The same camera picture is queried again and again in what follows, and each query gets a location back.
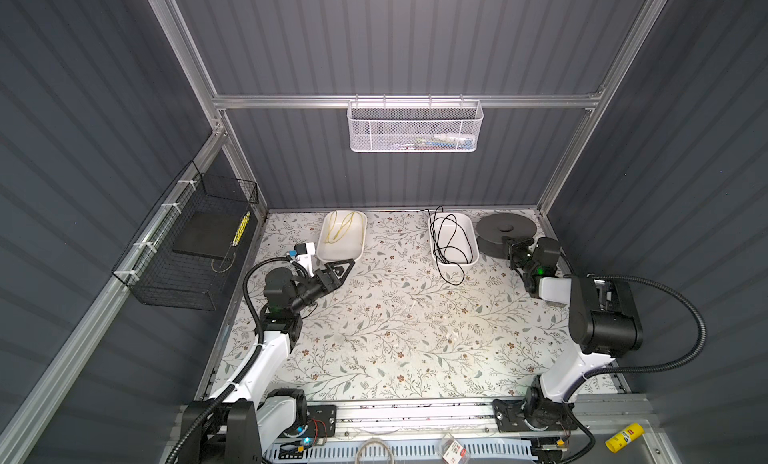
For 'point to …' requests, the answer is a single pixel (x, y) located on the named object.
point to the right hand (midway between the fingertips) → (505, 236)
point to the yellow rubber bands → (344, 228)
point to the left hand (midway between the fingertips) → (349, 266)
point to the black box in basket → (211, 234)
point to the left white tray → (349, 246)
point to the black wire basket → (179, 259)
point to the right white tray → (454, 240)
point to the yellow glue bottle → (618, 441)
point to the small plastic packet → (453, 452)
